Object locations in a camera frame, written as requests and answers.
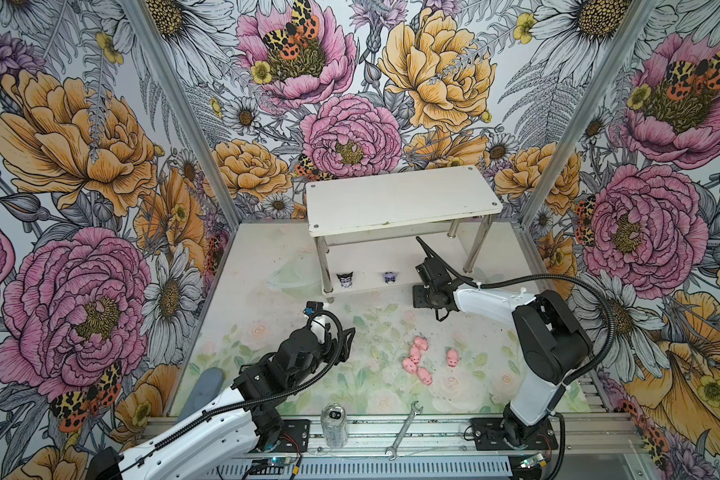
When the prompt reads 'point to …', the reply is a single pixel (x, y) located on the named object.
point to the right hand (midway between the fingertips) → (425, 304)
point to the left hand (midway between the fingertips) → (341, 337)
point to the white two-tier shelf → (371, 232)
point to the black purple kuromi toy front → (389, 277)
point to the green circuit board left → (279, 461)
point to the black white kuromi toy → (345, 280)
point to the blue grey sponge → (207, 386)
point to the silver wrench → (394, 448)
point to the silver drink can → (334, 424)
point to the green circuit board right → (537, 459)
